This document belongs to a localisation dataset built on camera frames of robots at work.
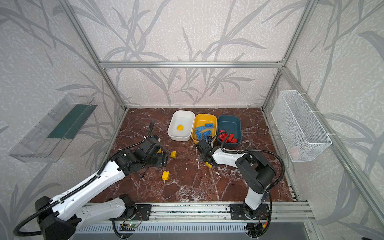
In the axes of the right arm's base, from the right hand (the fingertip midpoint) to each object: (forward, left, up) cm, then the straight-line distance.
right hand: (206, 150), depth 95 cm
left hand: (-10, +22, +16) cm, 29 cm away
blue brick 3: (+12, 0, +1) cm, 12 cm away
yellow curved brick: (+19, +19, 0) cm, 27 cm away
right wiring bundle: (-41, -24, -4) cm, 48 cm away
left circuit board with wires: (-39, +37, 0) cm, 54 cm away
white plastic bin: (+30, +17, -3) cm, 35 cm away
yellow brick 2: (-16, +24, +1) cm, 29 cm away
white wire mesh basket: (-12, -39, +34) cm, 54 cm away
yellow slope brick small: (-4, +21, +4) cm, 21 cm away
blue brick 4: (+19, +4, -1) cm, 19 cm away
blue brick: (+20, -2, +1) cm, 20 cm away
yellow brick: (-11, -1, +3) cm, 11 cm away
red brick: (+8, -16, +1) cm, 18 cm away
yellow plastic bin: (+21, +2, 0) cm, 21 cm away
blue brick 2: (+10, +5, +3) cm, 11 cm away
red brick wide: (+9, -11, +2) cm, 14 cm away
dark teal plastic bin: (+4, -9, +3) cm, 10 cm away
